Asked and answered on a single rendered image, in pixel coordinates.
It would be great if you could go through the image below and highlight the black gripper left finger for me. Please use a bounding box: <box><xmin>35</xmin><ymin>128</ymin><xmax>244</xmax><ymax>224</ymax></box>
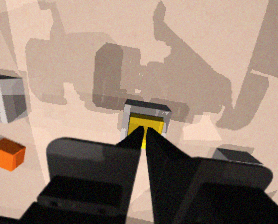
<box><xmin>46</xmin><ymin>126</ymin><xmax>145</xmax><ymax>216</ymax></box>

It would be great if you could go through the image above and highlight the orange block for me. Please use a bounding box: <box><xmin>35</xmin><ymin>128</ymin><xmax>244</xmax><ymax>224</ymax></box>
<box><xmin>0</xmin><ymin>138</ymin><xmax>26</xmax><ymax>171</ymax></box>

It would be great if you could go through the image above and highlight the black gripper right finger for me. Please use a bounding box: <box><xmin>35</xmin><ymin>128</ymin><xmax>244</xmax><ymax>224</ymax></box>
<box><xmin>146</xmin><ymin>127</ymin><xmax>273</xmax><ymax>224</ymax></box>

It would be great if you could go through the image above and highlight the yellow button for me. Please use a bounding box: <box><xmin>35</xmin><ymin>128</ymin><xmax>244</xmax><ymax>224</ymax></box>
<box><xmin>120</xmin><ymin>99</ymin><xmax>172</xmax><ymax>150</ymax></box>

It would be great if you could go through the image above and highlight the purple button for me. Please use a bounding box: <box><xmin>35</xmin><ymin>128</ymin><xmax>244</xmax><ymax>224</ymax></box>
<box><xmin>0</xmin><ymin>74</ymin><xmax>28</xmax><ymax>123</ymax></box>

